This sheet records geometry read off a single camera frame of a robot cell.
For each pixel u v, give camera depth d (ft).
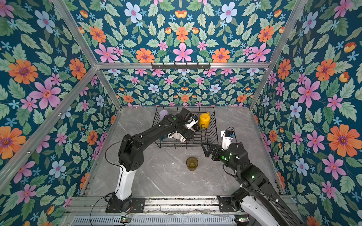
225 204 2.41
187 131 2.69
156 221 2.41
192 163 2.88
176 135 3.06
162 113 3.16
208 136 3.24
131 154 1.72
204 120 3.22
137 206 2.42
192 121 2.55
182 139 2.83
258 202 1.94
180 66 2.99
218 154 1.95
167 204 2.46
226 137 2.00
